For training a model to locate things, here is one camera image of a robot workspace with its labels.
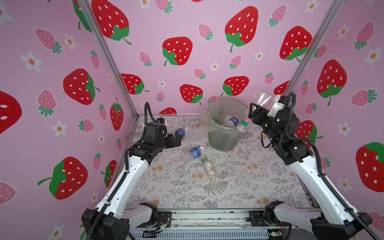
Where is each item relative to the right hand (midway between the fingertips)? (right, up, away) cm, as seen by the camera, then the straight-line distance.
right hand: (255, 104), depth 65 cm
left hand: (-38, -15, +12) cm, 42 cm away
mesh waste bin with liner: (-8, -2, +36) cm, 37 cm away
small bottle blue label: (-3, -7, +26) cm, 27 cm away
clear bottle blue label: (-36, -13, +39) cm, 55 cm away
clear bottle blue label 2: (-27, -26, +28) cm, 47 cm away
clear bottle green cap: (-18, -34, +21) cm, 44 cm away
